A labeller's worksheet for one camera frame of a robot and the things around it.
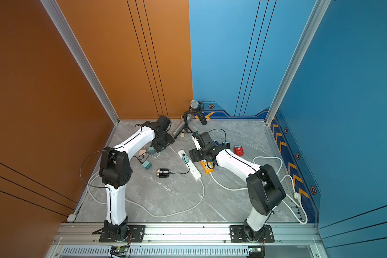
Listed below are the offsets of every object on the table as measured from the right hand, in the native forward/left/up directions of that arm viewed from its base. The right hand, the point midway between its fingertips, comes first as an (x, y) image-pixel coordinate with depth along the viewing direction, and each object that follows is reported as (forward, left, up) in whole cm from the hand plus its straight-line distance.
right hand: (196, 152), depth 90 cm
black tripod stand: (+21, +7, -4) cm, 22 cm away
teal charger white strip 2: (-3, +29, -8) cm, 30 cm away
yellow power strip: (-12, -6, +6) cm, 15 cm away
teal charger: (+5, +28, -6) cm, 29 cm away
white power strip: (-8, +1, -9) cm, 12 cm away
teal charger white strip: (-2, +5, -4) cm, 7 cm away
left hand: (+8, +16, -2) cm, 18 cm away
